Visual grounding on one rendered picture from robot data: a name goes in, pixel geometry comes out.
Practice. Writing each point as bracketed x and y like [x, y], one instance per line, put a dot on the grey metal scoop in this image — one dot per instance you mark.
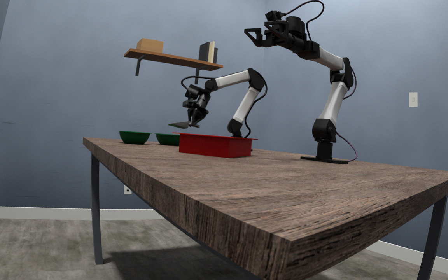
[183, 125]

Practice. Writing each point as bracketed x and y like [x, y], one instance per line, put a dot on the green bowl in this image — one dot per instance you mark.
[129, 137]
[166, 139]

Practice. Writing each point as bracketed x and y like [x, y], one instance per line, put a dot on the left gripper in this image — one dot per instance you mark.
[278, 34]

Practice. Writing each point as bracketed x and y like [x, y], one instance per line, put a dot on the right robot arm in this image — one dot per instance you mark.
[256, 85]

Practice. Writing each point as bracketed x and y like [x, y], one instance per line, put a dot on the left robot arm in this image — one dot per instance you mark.
[324, 127]

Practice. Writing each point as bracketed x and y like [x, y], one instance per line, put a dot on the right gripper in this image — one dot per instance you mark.
[197, 112]

